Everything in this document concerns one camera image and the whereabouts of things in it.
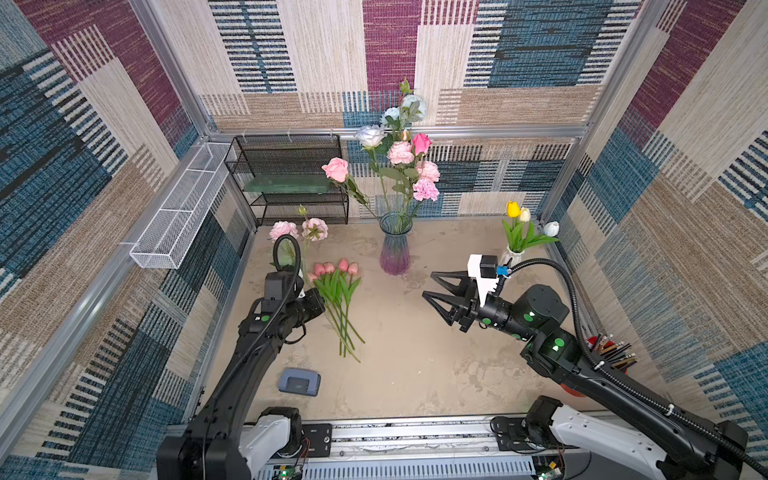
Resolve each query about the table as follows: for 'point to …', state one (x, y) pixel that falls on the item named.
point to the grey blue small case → (299, 381)
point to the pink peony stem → (313, 229)
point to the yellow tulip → (512, 209)
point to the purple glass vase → (395, 257)
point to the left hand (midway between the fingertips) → (325, 298)
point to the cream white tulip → (525, 215)
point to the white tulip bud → (552, 228)
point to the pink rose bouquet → (397, 177)
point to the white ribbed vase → (509, 253)
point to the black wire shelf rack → (290, 154)
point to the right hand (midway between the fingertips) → (431, 287)
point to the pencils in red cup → (612, 351)
